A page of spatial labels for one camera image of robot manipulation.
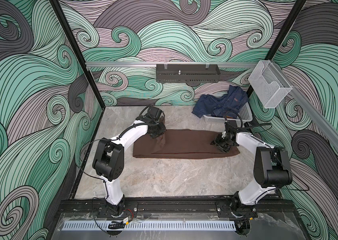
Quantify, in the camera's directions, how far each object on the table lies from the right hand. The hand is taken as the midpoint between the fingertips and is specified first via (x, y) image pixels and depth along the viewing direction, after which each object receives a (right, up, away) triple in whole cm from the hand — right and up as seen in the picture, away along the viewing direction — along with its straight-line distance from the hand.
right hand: (213, 144), depth 94 cm
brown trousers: (-20, 0, +6) cm, 21 cm away
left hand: (-31, +9, -3) cm, 32 cm away
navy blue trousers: (+17, +26, +19) cm, 37 cm away
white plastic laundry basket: (+28, +20, +14) cm, 37 cm away
